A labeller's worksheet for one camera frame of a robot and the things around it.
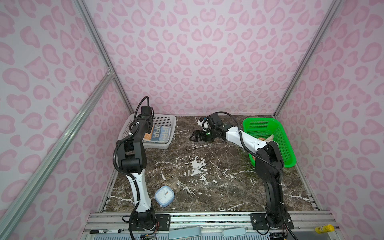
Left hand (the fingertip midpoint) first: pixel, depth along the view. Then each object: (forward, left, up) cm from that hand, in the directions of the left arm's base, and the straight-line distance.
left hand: (139, 125), depth 99 cm
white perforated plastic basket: (+10, -12, -7) cm, 17 cm away
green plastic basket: (+1, -85, -7) cm, 85 cm away
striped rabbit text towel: (-1, -10, -8) cm, 13 cm away
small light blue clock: (-42, -20, -9) cm, 47 cm away
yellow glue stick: (-58, -93, -3) cm, 109 cm away
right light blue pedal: (-58, -54, -10) cm, 80 cm away
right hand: (-13, -37, +2) cm, 39 cm away
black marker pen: (-57, +3, -11) cm, 58 cm away
